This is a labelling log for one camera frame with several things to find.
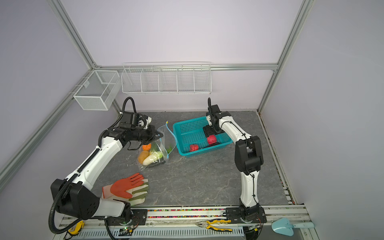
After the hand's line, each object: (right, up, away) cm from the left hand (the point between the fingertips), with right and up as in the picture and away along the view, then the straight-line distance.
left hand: (163, 136), depth 77 cm
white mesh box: (-50, +29, +22) cm, 61 cm away
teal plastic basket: (+13, +1, +30) cm, 33 cm away
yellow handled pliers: (+22, -42, -6) cm, 48 cm away
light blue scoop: (+59, -42, -7) cm, 73 cm away
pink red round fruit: (+27, -4, +19) cm, 33 cm away
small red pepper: (+15, -8, +14) cm, 22 cm away
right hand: (+28, +1, +19) cm, 34 cm away
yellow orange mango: (-16, -13, +14) cm, 25 cm away
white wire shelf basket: (-4, +38, +24) cm, 45 cm away
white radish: (-9, -14, +10) cm, 19 cm away
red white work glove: (-18, -30, +5) cm, 35 cm away
